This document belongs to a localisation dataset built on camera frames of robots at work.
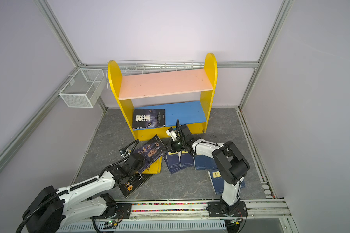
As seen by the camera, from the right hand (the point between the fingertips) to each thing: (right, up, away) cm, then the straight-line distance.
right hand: (161, 150), depth 86 cm
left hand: (-12, -7, +1) cm, 14 cm away
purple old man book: (-7, -2, +1) cm, 7 cm away
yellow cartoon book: (-4, -10, -1) cm, 11 cm away
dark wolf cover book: (-13, +19, +8) cm, 24 cm away
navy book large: (+25, -8, +2) cm, 26 cm away
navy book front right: (+33, -18, -3) cm, 38 cm away
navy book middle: (+15, -7, +3) cm, 17 cm away
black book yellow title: (-15, -18, -4) cm, 24 cm away
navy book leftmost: (+7, -8, +3) cm, 11 cm away
